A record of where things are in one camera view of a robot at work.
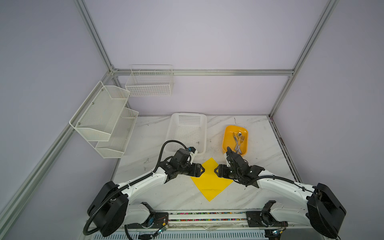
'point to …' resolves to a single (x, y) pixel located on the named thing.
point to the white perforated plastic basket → (190, 128)
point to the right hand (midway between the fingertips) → (216, 171)
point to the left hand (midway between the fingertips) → (199, 170)
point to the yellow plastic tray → (228, 140)
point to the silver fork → (241, 140)
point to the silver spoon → (239, 135)
